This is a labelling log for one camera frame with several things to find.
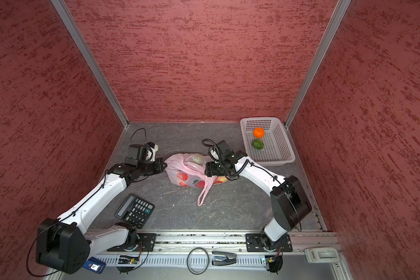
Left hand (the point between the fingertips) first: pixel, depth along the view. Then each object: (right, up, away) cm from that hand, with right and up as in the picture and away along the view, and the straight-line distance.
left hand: (167, 168), depth 83 cm
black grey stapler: (+26, -35, -14) cm, 46 cm away
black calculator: (-15, -20, -2) cm, 25 cm away
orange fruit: (+52, +19, +27) cm, 62 cm away
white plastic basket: (+58, +13, +27) cm, 65 cm away
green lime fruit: (+50, +11, +21) cm, 55 cm away
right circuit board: (+49, -38, -11) cm, 64 cm away
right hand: (+21, -4, +1) cm, 22 cm away
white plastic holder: (+65, -33, -14) cm, 74 cm away
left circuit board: (-13, -38, -11) cm, 41 cm away
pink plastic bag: (+11, -1, 0) cm, 11 cm away
